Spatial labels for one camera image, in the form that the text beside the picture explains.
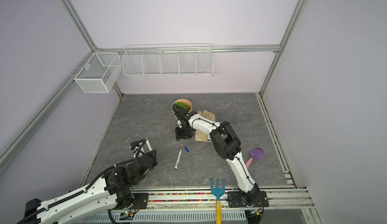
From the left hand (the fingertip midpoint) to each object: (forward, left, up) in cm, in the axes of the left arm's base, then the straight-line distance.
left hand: (156, 153), depth 78 cm
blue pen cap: (+7, -15, -11) cm, 20 cm away
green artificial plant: (+33, -13, 0) cm, 35 cm away
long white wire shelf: (+56, -6, +19) cm, 60 cm away
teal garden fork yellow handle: (-18, -31, -10) cm, 37 cm away
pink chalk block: (+1, -56, -10) cm, 56 cm away
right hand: (+13, -11, -11) cm, 20 cm away
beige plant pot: (+36, -16, -1) cm, 40 cm away
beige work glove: (+15, -24, -11) cm, 30 cm away
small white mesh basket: (+51, +39, +15) cm, 66 cm away
